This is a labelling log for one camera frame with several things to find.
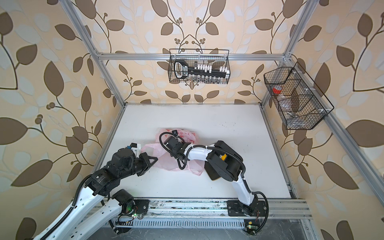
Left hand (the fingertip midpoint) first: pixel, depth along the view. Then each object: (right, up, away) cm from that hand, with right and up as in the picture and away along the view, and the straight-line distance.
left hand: (160, 158), depth 71 cm
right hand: (+4, +1, +23) cm, 24 cm away
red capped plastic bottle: (+66, +36, +17) cm, 77 cm away
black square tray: (+27, -13, +14) cm, 32 cm away
